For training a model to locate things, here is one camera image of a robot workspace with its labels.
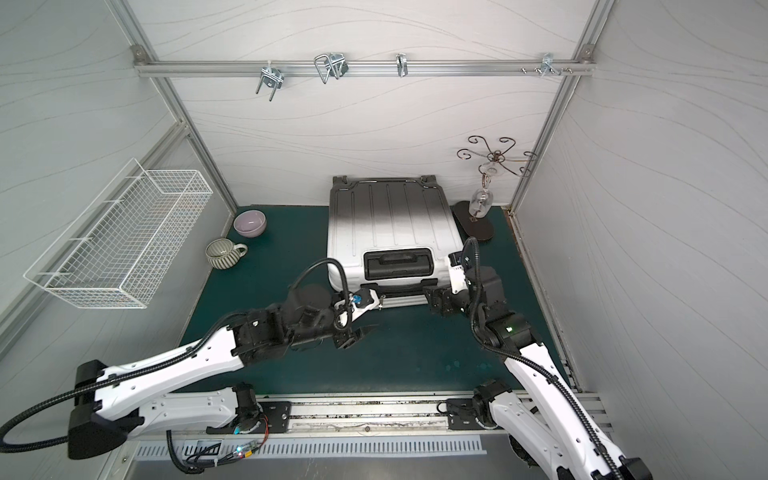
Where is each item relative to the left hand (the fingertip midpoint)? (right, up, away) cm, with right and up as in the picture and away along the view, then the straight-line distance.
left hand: (371, 313), depth 67 cm
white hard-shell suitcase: (+5, +17, +16) cm, 24 cm away
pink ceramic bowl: (-49, +23, +44) cm, 70 cm away
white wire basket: (-59, +14, 0) cm, 61 cm away
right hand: (+17, +5, +8) cm, 20 cm away
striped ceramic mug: (-55, +11, +36) cm, 67 cm away
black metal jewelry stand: (+39, +21, +47) cm, 64 cm away
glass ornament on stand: (+34, +30, +27) cm, 52 cm away
